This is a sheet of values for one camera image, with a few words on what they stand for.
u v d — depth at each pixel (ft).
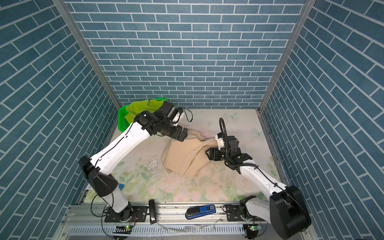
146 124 1.62
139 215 2.43
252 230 2.34
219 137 2.53
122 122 3.51
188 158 2.83
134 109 3.63
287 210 1.34
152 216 2.32
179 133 2.19
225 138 2.12
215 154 2.44
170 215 2.48
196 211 2.31
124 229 2.37
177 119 2.07
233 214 2.42
